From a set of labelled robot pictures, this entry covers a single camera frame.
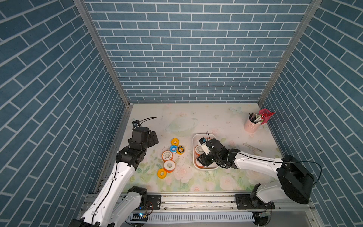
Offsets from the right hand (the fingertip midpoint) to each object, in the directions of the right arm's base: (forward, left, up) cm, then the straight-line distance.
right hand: (201, 157), depth 85 cm
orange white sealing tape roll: (+1, +22, -4) cm, 22 cm away
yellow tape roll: (-12, +23, -5) cm, 26 cm away
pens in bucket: (+30, -38, +5) cm, 48 cm away
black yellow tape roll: (+6, +13, -4) cm, 15 cm away
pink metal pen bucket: (+25, -34, +1) cm, 42 cm away
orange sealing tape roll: (-5, 0, -2) cm, 6 cm away
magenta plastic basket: (+33, -46, +6) cm, 57 cm away
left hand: (+4, +29, +15) cm, 33 cm away
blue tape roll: (+6, +18, -5) cm, 20 cm away
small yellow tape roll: (+11, +18, -4) cm, 22 cm away
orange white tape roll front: (-6, +19, -4) cm, 20 cm away
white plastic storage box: (+13, +4, +1) cm, 14 cm away
